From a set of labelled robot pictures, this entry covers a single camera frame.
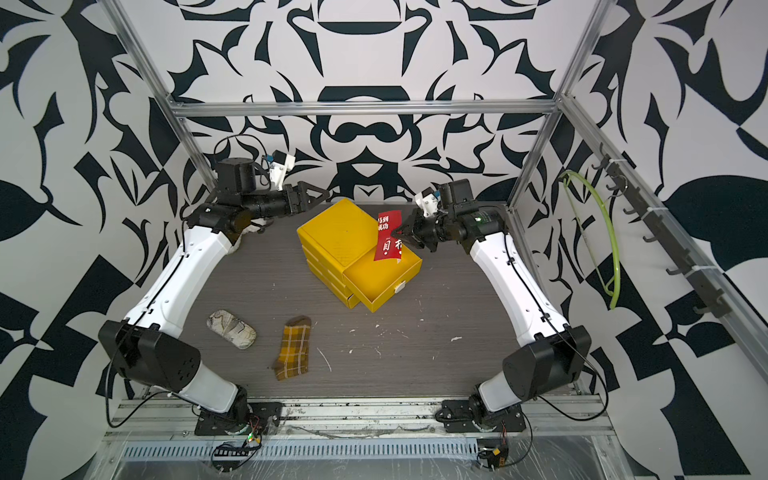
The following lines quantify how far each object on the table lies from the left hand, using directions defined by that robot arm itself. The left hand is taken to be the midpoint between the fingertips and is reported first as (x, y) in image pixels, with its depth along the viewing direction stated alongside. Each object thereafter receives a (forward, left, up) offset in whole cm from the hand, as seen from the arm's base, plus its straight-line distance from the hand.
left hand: (320, 192), depth 73 cm
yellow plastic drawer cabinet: (-4, -2, -13) cm, 14 cm away
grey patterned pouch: (-19, +28, -33) cm, 48 cm away
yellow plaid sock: (-27, +11, -36) cm, 46 cm away
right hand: (-8, -17, -5) cm, 19 cm away
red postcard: (-12, -16, -7) cm, 21 cm away
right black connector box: (-50, -39, -36) cm, 73 cm away
